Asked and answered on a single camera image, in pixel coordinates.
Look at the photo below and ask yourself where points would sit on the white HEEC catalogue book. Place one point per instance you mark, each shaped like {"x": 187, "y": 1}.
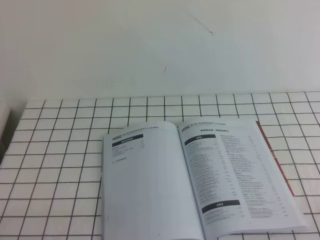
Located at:
{"x": 200, "y": 180}

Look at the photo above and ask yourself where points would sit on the white grid-pattern tablecloth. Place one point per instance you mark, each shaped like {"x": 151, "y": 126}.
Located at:
{"x": 50, "y": 174}

